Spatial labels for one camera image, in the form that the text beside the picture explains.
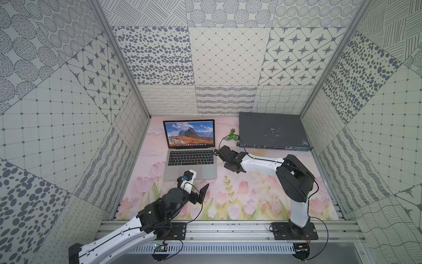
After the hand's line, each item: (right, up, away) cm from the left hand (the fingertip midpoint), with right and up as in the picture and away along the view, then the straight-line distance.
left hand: (197, 176), depth 75 cm
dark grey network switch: (+47, +21, +32) cm, 61 cm away
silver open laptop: (-7, +13, +26) cm, 30 cm away
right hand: (+20, +6, +20) cm, 29 cm away
